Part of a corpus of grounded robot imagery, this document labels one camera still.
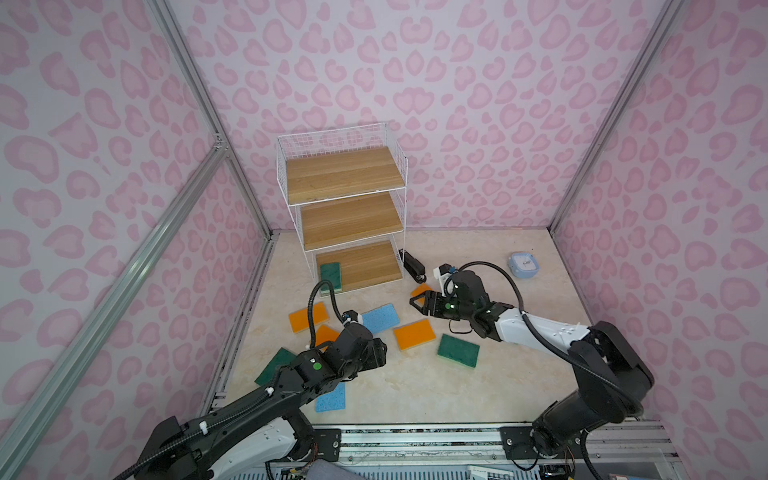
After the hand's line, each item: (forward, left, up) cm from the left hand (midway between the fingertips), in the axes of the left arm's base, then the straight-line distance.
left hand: (381, 346), depth 79 cm
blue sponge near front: (-11, +13, -10) cm, 20 cm away
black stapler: (+32, -11, -7) cm, 34 cm away
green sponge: (+31, +18, -8) cm, 37 cm away
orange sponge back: (+25, -12, -11) cm, 30 cm away
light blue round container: (+32, -50, -8) cm, 60 cm away
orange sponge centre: (+8, -10, -10) cm, 16 cm away
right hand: (+12, -10, +3) cm, 16 cm away
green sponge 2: (+2, -22, -9) cm, 24 cm away
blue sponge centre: (+13, +1, -8) cm, 15 cm away
